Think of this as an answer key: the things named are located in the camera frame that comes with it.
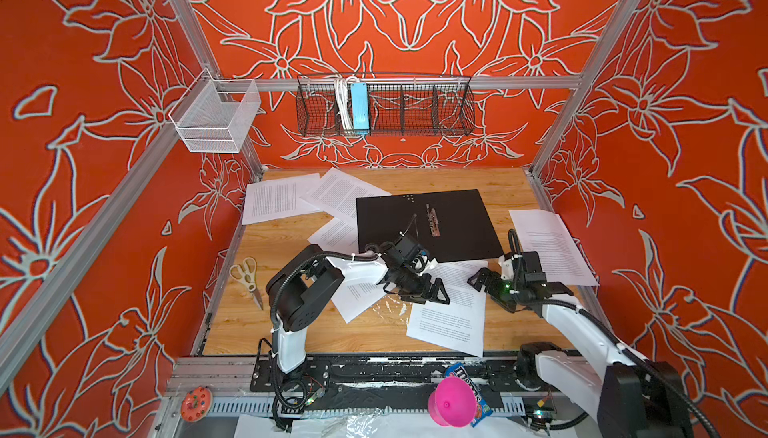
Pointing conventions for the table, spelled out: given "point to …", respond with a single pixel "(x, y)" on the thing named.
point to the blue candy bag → (484, 409)
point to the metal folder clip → (433, 221)
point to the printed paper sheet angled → (336, 193)
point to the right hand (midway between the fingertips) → (476, 285)
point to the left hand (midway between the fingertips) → (438, 301)
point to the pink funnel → (451, 403)
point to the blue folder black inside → (449, 225)
